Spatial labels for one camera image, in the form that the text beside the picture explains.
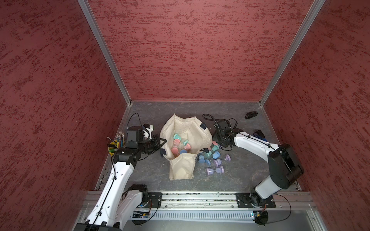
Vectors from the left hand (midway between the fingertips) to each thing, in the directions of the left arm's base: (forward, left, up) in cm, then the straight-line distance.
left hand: (166, 144), depth 74 cm
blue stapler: (+16, -61, -16) cm, 65 cm away
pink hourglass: (+6, -11, -15) cm, 20 cm away
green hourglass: (+15, -4, -18) cm, 23 cm away
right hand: (+10, -29, -14) cm, 34 cm away
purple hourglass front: (-7, -30, -17) cm, 35 cm away
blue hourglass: (+4, -8, -17) cm, 19 cm away
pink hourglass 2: (+2, -4, -13) cm, 13 cm away
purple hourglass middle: (-3, -30, -17) cm, 35 cm away
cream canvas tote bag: (+13, -16, -10) cm, 24 cm away
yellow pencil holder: (+4, +33, -10) cm, 34 cm away
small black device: (+37, -62, -20) cm, 75 cm away
